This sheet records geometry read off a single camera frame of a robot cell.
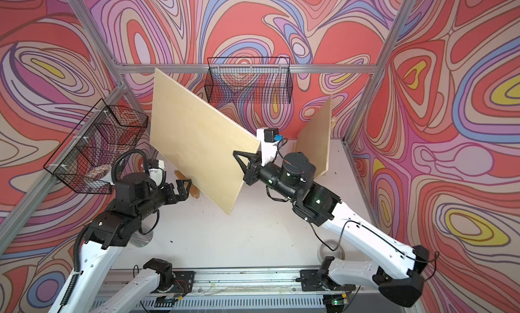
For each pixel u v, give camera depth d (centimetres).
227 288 73
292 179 40
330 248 38
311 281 73
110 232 42
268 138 46
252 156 49
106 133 77
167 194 59
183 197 60
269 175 48
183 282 72
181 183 61
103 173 72
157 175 59
